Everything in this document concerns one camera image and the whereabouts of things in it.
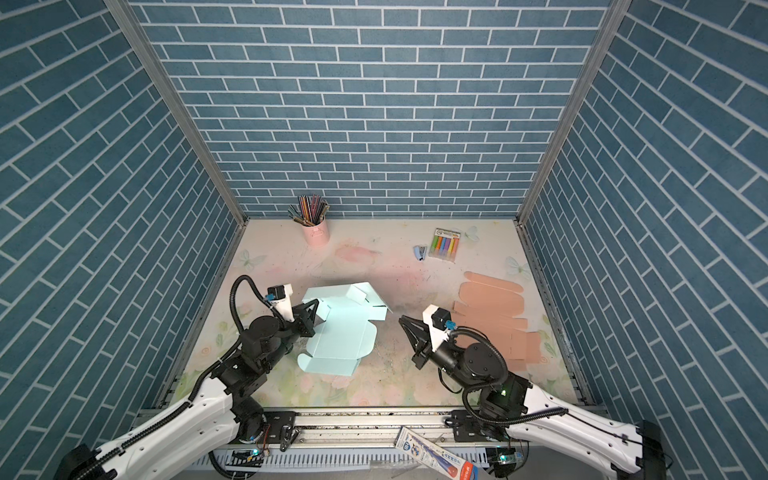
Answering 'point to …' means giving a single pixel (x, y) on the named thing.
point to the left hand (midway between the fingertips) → (320, 303)
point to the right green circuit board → (502, 460)
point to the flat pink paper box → (490, 304)
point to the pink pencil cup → (318, 235)
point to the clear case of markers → (445, 244)
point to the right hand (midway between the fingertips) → (399, 318)
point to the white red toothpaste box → (446, 461)
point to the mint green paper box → (347, 332)
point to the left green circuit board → (245, 458)
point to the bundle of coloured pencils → (310, 210)
